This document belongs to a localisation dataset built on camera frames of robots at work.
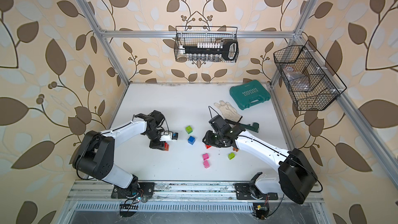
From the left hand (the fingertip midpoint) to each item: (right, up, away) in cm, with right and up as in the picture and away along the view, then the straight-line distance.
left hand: (160, 141), depth 88 cm
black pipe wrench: (+57, +6, +8) cm, 58 cm away
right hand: (+26, +2, -6) cm, 27 cm away
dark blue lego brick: (+18, 0, +1) cm, 18 cm away
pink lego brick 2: (+26, -11, -6) cm, 29 cm away
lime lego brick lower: (+40, -7, -4) cm, 41 cm away
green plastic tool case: (+57, +28, +20) cm, 66 cm away
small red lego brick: (+4, -3, -1) cm, 5 cm away
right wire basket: (+77, +32, -15) cm, 84 cm away
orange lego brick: (+44, -5, -1) cm, 44 cm away
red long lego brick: (+27, -3, 0) cm, 27 cm away
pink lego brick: (+26, -7, -5) cm, 27 cm away
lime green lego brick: (+16, +5, +5) cm, 17 cm away
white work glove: (+41, +16, +16) cm, 47 cm away
